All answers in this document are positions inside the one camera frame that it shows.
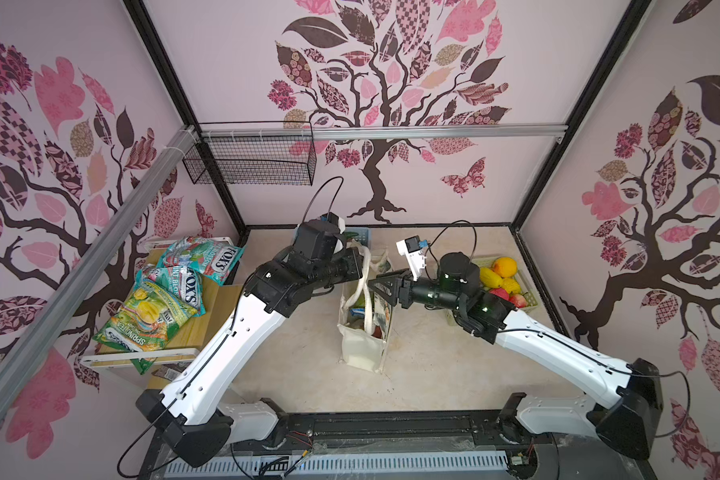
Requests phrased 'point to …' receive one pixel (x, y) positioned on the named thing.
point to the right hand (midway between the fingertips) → (374, 278)
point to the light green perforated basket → (487, 262)
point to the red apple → (518, 299)
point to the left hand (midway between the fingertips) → (364, 265)
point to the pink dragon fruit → (500, 292)
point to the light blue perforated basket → (364, 234)
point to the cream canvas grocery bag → (365, 315)
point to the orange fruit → (505, 266)
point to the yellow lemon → (511, 285)
